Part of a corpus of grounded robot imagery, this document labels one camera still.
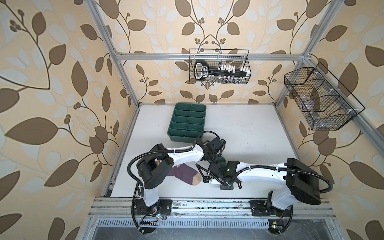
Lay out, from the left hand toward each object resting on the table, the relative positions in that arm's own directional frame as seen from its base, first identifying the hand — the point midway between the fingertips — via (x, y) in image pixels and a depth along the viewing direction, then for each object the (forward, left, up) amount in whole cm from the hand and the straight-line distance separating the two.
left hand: (217, 157), depth 87 cm
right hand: (-12, -3, -3) cm, 13 cm away
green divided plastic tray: (+24, +20, +1) cm, 31 cm away
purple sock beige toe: (-9, +19, -4) cm, 21 cm away
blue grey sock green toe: (-1, -3, -4) cm, 5 cm away
